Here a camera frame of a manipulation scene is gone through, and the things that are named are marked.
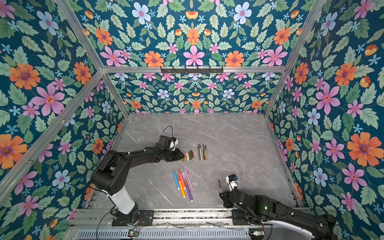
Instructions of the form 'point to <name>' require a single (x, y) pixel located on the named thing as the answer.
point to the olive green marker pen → (203, 152)
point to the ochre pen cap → (184, 159)
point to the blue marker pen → (176, 179)
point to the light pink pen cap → (187, 156)
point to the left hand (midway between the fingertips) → (185, 153)
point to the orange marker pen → (182, 190)
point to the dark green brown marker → (199, 152)
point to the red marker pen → (182, 179)
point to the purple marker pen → (189, 192)
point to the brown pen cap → (192, 153)
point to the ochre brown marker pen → (221, 191)
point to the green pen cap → (189, 155)
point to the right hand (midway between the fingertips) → (218, 197)
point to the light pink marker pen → (202, 152)
